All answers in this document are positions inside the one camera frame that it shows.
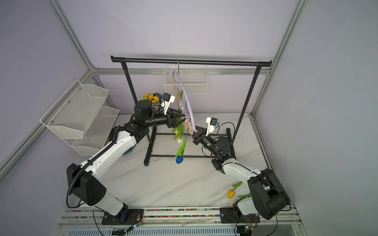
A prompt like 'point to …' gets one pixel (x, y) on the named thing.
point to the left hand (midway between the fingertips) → (184, 116)
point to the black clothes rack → (149, 151)
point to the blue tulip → (179, 156)
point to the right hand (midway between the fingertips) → (188, 127)
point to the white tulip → (179, 130)
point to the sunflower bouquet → (154, 99)
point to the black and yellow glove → (113, 133)
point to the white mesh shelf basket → (80, 118)
